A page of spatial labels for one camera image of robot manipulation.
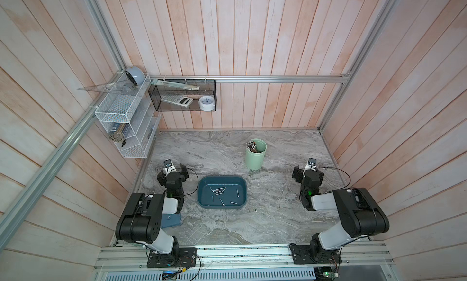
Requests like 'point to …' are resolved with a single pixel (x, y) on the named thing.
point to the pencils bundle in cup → (252, 146)
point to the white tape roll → (207, 103)
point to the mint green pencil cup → (255, 160)
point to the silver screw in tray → (219, 191)
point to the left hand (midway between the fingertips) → (173, 168)
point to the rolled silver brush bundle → (118, 136)
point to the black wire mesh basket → (207, 87)
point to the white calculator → (182, 100)
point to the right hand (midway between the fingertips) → (307, 165)
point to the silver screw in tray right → (238, 195)
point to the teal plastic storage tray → (206, 199)
